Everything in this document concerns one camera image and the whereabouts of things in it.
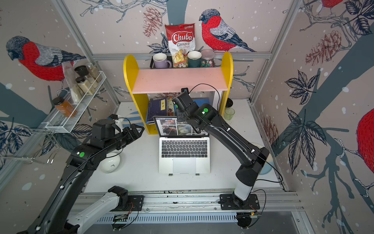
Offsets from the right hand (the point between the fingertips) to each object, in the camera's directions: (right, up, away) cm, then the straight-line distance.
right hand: (182, 110), depth 72 cm
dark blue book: (-18, +3, +23) cm, 29 cm away
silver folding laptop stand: (+1, -37, +11) cm, 39 cm away
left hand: (-19, -8, -4) cm, 21 cm away
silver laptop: (-1, -23, +11) cm, 25 cm away
